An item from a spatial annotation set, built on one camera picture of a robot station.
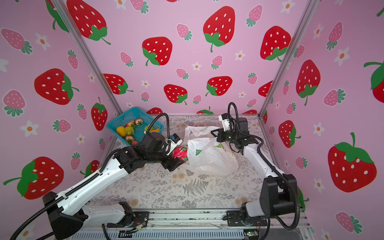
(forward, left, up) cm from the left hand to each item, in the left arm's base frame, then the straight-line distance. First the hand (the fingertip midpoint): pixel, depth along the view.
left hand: (179, 155), depth 71 cm
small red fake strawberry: (+23, +38, -19) cm, 48 cm away
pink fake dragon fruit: (-1, -1, +3) cm, 3 cm away
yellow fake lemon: (+30, +46, -18) cm, 57 cm away
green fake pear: (+33, +29, -19) cm, 48 cm away
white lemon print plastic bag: (+1, -13, -3) cm, 14 cm away
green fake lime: (+30, +40, -18) cm, 53 cm away
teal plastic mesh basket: (+43, +38, -20) cm, 61 cm away
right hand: (+16, -17, -1) cm, 23 cm away
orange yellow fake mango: (+30, +21, -18) cm, 42 cm away
